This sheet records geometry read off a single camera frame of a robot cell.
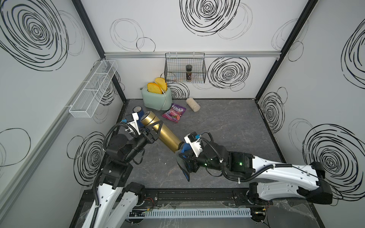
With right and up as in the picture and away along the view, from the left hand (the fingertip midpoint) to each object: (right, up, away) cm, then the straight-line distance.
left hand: (159, 123), depth 60 cm
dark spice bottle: (+13, +28, +26) cm, 41 cm away
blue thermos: (-18, +7, +28) cm, 34 cm away
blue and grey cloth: (+10, -11, 0) cm, 15 cm away
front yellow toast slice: (-11, +22, +39) cm, 46 cm away
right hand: (+9, -14, 0) cm, 16 cm away
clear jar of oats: (+18, +10, +49) cm, 53 cm away
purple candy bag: (+3, +4, +47) cm, 47 cm away
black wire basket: (+4, +36, +36) cm, 51 cm away
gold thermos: (+2, -6, +1) cm, 6 cm away
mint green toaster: (-11, +13, +51) cm, 54 cm away
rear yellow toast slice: (-6, +26, +43) cm, 51 cm away
